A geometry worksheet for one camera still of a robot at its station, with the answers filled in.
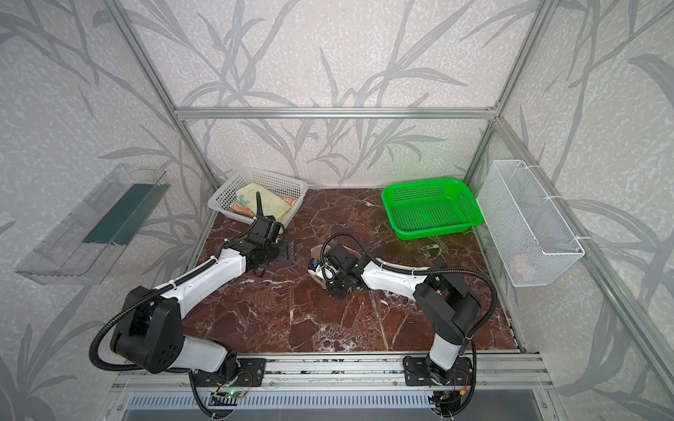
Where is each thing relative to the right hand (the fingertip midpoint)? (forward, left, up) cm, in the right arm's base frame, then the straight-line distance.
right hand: (331, 276), depth 89 cm
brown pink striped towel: (+10, +7, -2) cm, 12 cm away
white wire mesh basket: (-6, -51, +31) cm, 59 cm away
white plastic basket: (+34, +47, +3) cm, 58 cm away
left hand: (+10, +16, +7) cm, 20 cm away
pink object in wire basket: (-5, -55, +16) cm, 58 cm away
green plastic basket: (+33, -40, -4) cm, 52 cm away
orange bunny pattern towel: (+33, +43, -2) cm, 54 cm away
